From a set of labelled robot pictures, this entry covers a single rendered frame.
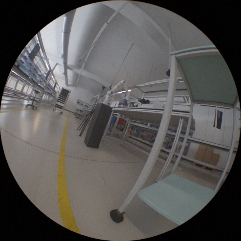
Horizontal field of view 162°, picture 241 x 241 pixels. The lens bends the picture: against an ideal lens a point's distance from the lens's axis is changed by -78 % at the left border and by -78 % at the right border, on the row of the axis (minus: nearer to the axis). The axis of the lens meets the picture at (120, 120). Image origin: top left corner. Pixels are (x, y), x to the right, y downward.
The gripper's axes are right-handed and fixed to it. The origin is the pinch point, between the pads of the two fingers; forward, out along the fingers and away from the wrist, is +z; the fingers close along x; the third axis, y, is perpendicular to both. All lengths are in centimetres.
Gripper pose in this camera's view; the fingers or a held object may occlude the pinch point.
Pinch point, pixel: (122, 106)
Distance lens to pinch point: 196.0
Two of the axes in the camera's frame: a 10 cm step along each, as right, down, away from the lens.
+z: -3.4, 9.4, -0.7
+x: -6.1, -1.6, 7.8
